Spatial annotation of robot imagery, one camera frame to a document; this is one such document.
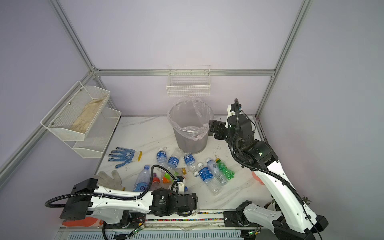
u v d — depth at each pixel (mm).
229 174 838
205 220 748
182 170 876
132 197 470
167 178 799
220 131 543
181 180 681
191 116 936
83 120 769
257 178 879
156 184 849
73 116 769
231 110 536
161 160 931
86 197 462
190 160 902
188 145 925
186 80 952
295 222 362
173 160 888
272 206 653
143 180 833
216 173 860
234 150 431
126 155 981
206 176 839
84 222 732
